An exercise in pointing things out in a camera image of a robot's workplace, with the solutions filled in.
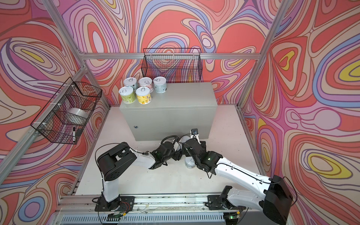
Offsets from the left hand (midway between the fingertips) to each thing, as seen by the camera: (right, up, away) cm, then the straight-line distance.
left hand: (182, 147), depth 93 cm
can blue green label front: (+4, -7, -11) cm, 13 cm away
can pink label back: (+1, +6, 0) cm, 6 cm away
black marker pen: (-57, +10, -21) cm, 61 cm away
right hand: (+5, +3, -12) cm, 14 cm away
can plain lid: (-4, +3, -11) cm, 12 cm away
